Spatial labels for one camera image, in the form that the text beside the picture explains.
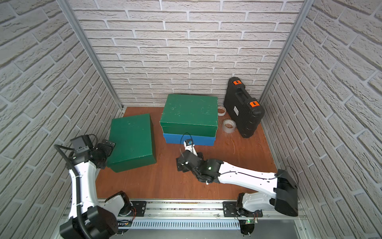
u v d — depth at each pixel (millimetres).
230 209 740
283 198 387
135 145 1055
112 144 709
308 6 687
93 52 876
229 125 1072
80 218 371
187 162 519
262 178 436
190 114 852
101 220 406
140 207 732
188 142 642
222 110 1176
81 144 568
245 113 881
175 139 880
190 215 728
